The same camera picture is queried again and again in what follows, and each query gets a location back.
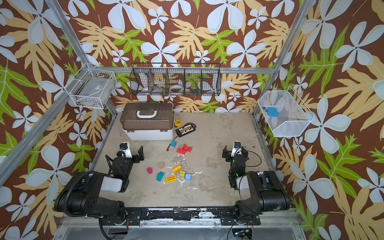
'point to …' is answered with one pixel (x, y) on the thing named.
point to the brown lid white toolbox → (147, 121)
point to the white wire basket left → (91, 87)
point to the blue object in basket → (272, 112)
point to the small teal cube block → (173, 143)
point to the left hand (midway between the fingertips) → (133, 145)
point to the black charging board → (187, 128)
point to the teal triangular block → (159, 176)
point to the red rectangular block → (181, 151)
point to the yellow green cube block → (182, 174)
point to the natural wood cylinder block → (161, 165)
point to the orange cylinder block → (177, 169)
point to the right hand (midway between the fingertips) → (233, 146)
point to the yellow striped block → (171, 179)
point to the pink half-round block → (149, 170)
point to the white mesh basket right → (285, 113)
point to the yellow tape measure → (178, 123)
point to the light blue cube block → (188, 177)
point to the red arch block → (188, 149)
